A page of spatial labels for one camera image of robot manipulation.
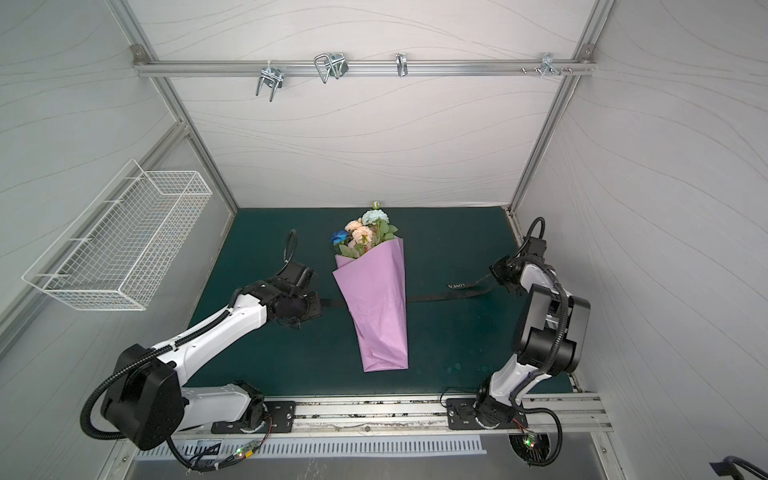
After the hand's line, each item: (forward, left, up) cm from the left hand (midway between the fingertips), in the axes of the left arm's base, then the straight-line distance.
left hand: (321, 305), depth 85 cm
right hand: (+17, -55, -1) cm, 58 cm away
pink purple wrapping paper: (+8, -15, -2) cm, 17 cm away
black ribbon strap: (+4, -1, -5) cm, 7 cm away
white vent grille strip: (-34, +25, -10) cm, 43 cm away
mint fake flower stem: (+34, -15, -1) cm, 37 cm away
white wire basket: (0, +43, +24) cm, 50 cm away
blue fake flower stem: (+29, -1, -3) cm, 29 cm away
